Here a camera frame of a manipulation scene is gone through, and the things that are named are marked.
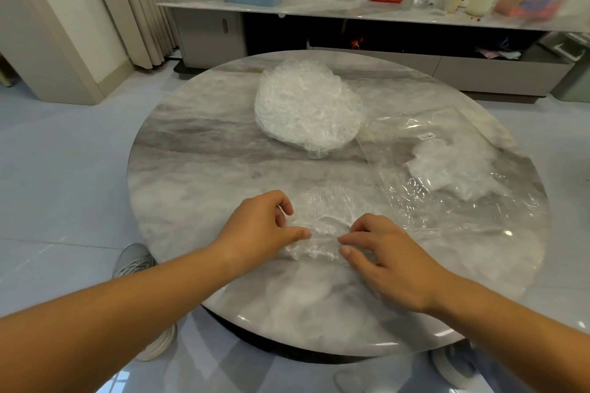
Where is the person's right hand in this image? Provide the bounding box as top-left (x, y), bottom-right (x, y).
top-left (337, 213), bottom-right (455, 314)

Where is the person's left hand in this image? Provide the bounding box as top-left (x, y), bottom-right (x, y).
top-left (210, 190), bottom-right (313, 277)

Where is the clear plastic bag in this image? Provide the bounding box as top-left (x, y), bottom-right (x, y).
top-left (360, 110), bottom-right (551, 244)

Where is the pile of clear plastic caps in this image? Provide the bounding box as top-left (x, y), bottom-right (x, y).
top-left (253, 58), bottom-right (366, 158)

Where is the person's left forearm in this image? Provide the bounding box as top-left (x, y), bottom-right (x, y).
top-left (0, 243), bottom-right (243, 393)

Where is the person's right forearm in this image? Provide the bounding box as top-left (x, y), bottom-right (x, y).
top-left (427, 273), bottom-right (590, 393)

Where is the grey sneaker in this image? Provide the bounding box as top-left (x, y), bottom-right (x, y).
top-left (112, 243), bottom-right (178, 362)
top-left (431, 342), bottom-right (481, 389)

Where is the black table base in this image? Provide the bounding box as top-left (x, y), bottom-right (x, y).
top-left (203, 305), bottom-right (453, 364)

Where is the long grey low cabinet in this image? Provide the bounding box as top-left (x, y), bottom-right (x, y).
top-left (157, 0), bottom-right (590, 99)

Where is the beige curtain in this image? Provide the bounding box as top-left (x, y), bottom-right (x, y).
top-left (81, 0), bottom-right (181, 69)

